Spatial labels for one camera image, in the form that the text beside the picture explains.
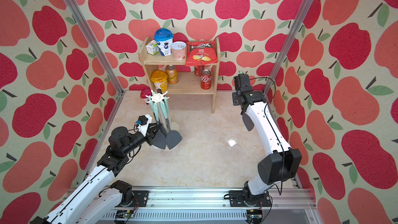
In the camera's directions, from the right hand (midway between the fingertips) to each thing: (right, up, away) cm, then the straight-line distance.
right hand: (246, 99), depth 80 cm
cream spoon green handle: (-39, -16, +9) cm, 43 cm away
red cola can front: (-21, +12, +6) cm, 25 cm away
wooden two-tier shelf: (-27, +13, +19) cm, 36 cm away
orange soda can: (-40, +15, +9) cm, 44 cm away
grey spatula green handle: (-45, -20, -3) cm, 49 cm away
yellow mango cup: (-47, +12, +6) cm, 49 cm away
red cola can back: (-25, +19, +17) cm, 36 cm away
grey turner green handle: (+2, -12, +4) cm, 13 cm away
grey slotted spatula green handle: (-39, -21, +3) cm, 44 cm away
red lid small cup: (-62, +4, +27) cm, 68 cm away
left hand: (-43, -13, -7) cm, 46 cm away
